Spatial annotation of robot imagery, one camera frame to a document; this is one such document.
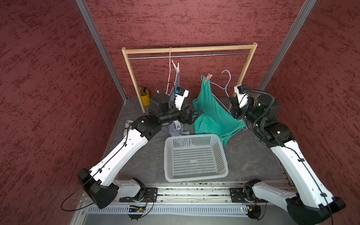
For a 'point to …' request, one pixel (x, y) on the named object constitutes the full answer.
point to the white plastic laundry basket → (189, 157)
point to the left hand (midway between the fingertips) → (193, 112)
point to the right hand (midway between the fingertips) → (228, 100)
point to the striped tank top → (176, 130)
